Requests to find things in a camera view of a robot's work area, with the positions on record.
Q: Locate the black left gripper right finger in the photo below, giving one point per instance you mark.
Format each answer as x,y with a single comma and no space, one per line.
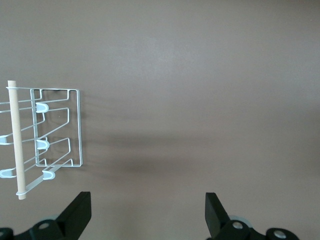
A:
215,220

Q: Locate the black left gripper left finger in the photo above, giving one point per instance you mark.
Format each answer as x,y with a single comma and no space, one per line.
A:
72,220

